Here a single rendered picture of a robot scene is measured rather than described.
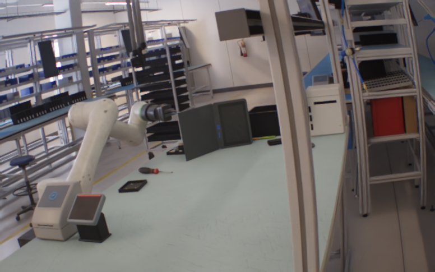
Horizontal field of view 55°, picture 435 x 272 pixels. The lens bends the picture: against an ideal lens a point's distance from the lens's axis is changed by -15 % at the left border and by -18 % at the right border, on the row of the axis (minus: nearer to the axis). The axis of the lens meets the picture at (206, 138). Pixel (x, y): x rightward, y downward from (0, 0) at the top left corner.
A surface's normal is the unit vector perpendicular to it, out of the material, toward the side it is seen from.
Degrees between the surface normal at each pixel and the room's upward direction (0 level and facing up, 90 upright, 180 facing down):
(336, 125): 90
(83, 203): 32
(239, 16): 90
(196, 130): 90
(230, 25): 90
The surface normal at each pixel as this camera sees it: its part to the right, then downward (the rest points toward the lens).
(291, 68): -0.31, 0.23
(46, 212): -0.33, -0.58
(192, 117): 0.67, 0.03
